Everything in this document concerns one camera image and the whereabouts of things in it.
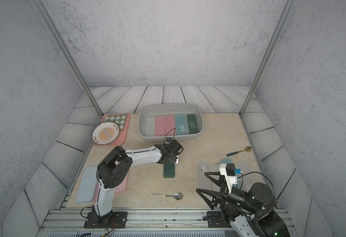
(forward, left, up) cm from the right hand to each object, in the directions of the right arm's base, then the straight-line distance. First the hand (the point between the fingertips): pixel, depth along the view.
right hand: (203, 184), depth 54 cm
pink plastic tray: (+46, +50, -29) cm, 74 cm away
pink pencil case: (+52, +24, -28) cm, 64 cm away
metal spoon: (+4, +10, -29) cm, 31 cm away
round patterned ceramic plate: (+46, +63, -28) cm, 83 cm away
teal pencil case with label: (+54, +9, -28) cm, 61 cm away
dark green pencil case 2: (+18, +16, -29) cm, 37 cm away
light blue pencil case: (+8, +60, -27) cm, 66 cm away
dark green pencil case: (+54, 0, -29) cm, 61 cm away
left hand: (+27, +13, -31) cm, 43 cm away
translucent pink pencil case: (+52, +17, -28) cm, 62 cm away
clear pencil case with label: (+13, -4, -32) cm, 34 cm away
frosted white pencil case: (+49, +31, -28) cm, 64 cm away
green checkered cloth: (+60, +57, -29) cm, 88 cm away
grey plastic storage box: (+66, +28, -24) cm, 76 cm away
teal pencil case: (+25, -20, -31) cm, 45 cm away
